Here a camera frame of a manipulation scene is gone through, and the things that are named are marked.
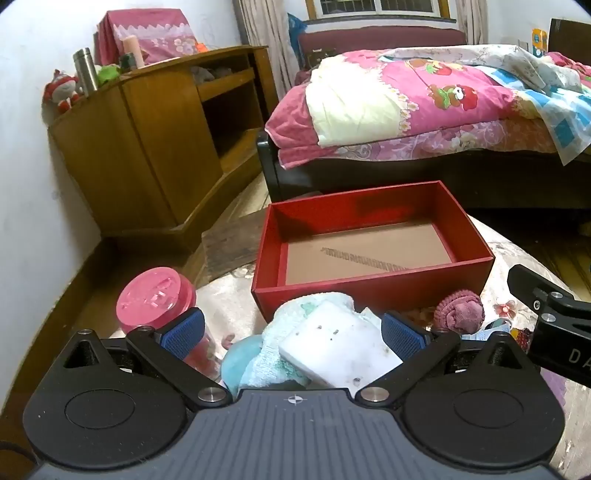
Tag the pink lidded jar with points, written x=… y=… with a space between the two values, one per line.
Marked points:
x=147 y=295

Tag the beige curtain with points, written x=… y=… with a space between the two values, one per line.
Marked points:
x=475 y=21
x=263 y=32

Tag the wooden cabinet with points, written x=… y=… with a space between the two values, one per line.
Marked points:
x=138 y=152

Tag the dark bed frame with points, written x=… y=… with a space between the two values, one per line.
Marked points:
x=369 y=173

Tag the pink cup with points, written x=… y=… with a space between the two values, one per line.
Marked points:
x=133 y=53

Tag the purple knitted sock ball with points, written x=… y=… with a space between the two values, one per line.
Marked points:
x=457 y=310

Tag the dark red headboard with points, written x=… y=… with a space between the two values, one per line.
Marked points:
x=369 y=44

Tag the white sponge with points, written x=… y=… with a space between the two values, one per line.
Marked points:
x=337 y=351

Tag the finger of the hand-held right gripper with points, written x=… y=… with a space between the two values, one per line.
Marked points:
x=535 y=288

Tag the red plush doll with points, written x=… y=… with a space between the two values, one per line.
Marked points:
x=62 y=90

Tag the window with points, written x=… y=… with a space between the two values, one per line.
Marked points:
x=378 y=7

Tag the bed with pink quilt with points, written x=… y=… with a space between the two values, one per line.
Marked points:
x=415 y=97

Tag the green toy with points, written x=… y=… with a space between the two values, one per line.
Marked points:
x=108 y=74

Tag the teal towel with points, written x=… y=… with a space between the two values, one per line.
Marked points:
x=277 y=356

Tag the steel thermos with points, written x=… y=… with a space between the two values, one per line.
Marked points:
x=86 y=69

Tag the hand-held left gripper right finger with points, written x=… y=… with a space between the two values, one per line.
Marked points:
x=404 y=338

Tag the light blue plush ball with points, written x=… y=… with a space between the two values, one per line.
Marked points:
x=237 y=365

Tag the red cardboard box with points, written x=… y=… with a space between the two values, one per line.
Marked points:
x=369 y=291

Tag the pink cloth cover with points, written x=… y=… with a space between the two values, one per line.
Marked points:
x=157 y=32

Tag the grey plush toy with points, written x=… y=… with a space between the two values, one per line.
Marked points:
x=207 y=74

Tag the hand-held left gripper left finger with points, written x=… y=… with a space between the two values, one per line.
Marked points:
x=184 y=336

